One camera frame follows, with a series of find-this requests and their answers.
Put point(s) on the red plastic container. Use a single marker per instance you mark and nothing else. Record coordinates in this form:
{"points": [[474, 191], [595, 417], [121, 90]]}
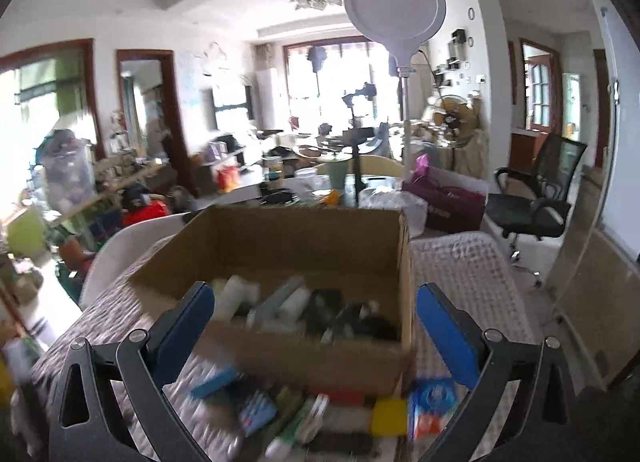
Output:
{"points": [[145, 214]]}

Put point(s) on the black remote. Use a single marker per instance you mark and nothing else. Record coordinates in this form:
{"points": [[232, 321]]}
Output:
{"points": [[340, 444]]}

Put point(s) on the yellow block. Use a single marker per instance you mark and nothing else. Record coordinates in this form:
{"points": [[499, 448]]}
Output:
{"points": [[389, 417]]}

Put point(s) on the brown wooden door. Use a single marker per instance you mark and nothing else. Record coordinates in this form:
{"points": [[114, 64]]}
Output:
{"points": [[540, 92]]}

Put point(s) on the black phone tripod stand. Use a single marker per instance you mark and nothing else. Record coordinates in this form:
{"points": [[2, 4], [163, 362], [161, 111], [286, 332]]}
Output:
{"points": [[359, 182]]}

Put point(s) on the grey long box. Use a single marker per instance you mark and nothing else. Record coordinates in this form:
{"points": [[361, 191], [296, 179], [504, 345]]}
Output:
{"points": [[267, 309]]}

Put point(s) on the maroon shopping bag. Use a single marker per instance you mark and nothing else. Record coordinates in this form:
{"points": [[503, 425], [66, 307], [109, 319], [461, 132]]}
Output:
{"points": [[450, 202]]}

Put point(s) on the white tube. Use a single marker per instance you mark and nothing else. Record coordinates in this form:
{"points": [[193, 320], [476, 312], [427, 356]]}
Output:
{"points": [[312, 422]]}

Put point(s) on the light blue small box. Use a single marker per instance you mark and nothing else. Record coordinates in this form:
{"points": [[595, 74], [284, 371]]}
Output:
{"points": [[215, 383]]}

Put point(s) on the electric fan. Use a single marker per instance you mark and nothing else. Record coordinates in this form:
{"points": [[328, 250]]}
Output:
{"points": [[452, 119]]}

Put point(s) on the white round floor lamp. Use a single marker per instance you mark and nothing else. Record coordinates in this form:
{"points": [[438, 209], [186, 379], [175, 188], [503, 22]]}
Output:
{"points": [[395, 7]]}

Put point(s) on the blue and white packet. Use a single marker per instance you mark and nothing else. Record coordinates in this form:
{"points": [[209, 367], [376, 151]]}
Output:
{"points": [[430, 407]]}

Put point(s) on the green snack packet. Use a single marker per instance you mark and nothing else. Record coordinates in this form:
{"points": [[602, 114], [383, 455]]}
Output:
{"points": [[286, 407]]}

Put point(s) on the white curved headboard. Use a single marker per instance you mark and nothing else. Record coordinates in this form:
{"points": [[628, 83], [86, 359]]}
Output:
{"points": [[112, 249]]}

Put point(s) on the green bucket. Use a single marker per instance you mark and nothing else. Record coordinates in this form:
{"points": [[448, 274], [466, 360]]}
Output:
{"points": [[25, 237]]}

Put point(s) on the dark blue calculator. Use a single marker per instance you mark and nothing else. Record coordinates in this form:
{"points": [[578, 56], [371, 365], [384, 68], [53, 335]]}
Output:
{"points": [[257, 412]]}

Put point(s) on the black pouch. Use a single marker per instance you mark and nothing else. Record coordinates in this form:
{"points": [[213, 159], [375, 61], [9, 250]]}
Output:
{"points": [[360, 324]]}

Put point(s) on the brown cardboard box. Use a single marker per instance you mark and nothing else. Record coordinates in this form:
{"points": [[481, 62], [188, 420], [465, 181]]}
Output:
{"points": [[310, 357]]}

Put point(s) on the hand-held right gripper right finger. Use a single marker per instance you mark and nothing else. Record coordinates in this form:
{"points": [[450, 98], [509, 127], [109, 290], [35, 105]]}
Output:
{"points": [[442, 332]]}

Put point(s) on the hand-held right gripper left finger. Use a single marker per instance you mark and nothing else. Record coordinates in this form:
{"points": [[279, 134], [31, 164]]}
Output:
{"points": [[187, 332]]}

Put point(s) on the black office chair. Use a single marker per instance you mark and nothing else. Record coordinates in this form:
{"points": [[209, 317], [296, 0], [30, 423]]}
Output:
{"points": [[530, 212]]}

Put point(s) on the teal vase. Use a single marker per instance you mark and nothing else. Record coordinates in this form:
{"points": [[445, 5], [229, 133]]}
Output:
{"points": [[338, 172]]}

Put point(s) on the white plastic bottle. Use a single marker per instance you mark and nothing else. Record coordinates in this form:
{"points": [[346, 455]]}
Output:
{"points": [[230, 299]]}

